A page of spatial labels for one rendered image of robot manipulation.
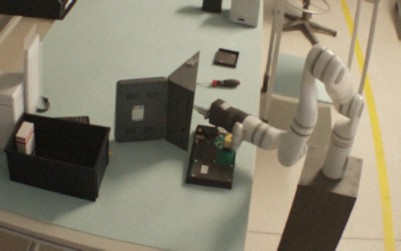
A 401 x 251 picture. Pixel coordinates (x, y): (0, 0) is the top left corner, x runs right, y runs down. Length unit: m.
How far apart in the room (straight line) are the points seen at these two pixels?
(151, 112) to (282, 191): 1.63
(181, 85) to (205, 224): 0.41
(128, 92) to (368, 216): 1.92
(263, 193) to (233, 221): 1.66
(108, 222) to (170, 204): 0.20
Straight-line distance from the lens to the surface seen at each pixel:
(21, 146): 1.81
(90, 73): 2.29
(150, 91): 1.87
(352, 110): 2.02
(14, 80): 1.87
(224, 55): 2.45
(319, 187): 2.14
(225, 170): 1.85
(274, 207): 3.31
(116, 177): 1.83
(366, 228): 3.33
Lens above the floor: 2.18
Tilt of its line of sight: 35 degrees down
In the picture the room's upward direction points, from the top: 7 degrees clockwise
